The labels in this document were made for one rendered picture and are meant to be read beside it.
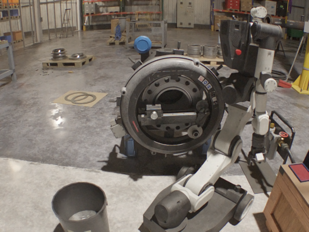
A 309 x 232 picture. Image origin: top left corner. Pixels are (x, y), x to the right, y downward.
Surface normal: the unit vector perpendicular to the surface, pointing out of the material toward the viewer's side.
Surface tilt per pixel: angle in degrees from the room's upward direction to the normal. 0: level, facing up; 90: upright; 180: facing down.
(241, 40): 86
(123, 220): 0
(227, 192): 45
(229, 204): 0
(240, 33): 86
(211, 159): 27
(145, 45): 90
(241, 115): 57
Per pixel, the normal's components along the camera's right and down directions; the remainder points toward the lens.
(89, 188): -0.23, 0.37
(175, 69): 0.03, 0.44
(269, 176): 0.00, -0.90
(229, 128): -0.61, -0.25
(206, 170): -0.33, -0.66
